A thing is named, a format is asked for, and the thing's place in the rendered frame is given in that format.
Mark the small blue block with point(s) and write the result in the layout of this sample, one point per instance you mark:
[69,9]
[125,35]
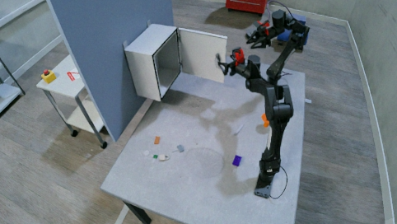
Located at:
[237,160]

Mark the small orange flat bar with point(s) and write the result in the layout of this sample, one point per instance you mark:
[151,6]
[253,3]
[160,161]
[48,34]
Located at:
[157,139]

